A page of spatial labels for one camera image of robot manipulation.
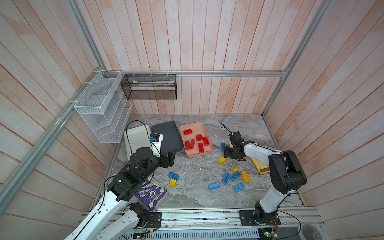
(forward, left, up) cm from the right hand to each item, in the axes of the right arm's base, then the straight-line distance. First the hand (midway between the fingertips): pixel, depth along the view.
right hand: (228, 153), depth 97 cm
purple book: (-28, +46, +2) cm, 54 cm away
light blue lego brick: (-22, +11, +2) cm, 25 cm away
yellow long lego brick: (-16, -8, 0) cm, 18 cm away
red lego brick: (+16, +28, +2) cm, 32 cm away
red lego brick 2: (+9, +14, +1) cm, 17 cm away
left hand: (-15, +34, +27) cm, 46 cm away
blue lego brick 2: (-16, -2, 0) cm, 16 cm away
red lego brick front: (+4, +18, +1) cm, 18 cm away
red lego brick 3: (+6, +24, +2) cm, 25 cm away
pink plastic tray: (+10, +21, 0) cm, 23 cm away
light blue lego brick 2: (-22, -3, 0) cm, 22 cm away
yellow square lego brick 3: (-12, -2, +1) cm, 12 cm away
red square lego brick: (+11, +19, +2) cm, 22 cm away
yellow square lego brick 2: (-21, +35, +2) cm, 41 cm away
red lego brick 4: (+5, +27, +1) cm, 28 cm away
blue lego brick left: (-16, +35, +1) cm, 39 cm away
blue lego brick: (+5, +3, +1) cm, 6 cm away
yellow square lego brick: (-6, +5, +1) cm, 8 cm away
